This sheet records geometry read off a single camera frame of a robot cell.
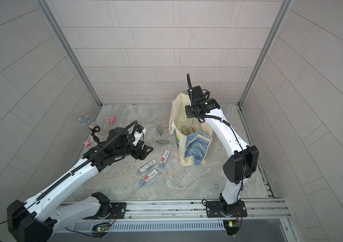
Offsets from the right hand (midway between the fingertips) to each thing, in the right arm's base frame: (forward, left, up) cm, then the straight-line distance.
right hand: (191, 109), depth 83 cm
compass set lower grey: (-22, +27, -21) cm, 41 cm away
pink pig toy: (+13, +54, -18) cm, 58 cm away
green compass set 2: (-8, +16, -21) cm, 28 cm away
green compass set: (+4, +21, -21) cm, 30 cm away
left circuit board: (-51, +44, -20) cm, 70 cm away
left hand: (-18, +22, -5) cm, 29 cm away
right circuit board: (-52, -14, -25) cm, 59 cm away
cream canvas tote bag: (-19, +2, +3) cm, 19 cm away
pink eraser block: (-6, +65, -18) cm, 67 cm away
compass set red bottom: (-31, +29, -22) cm, 47 cm away
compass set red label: (-21, +19, -22) cm, 36 cm away
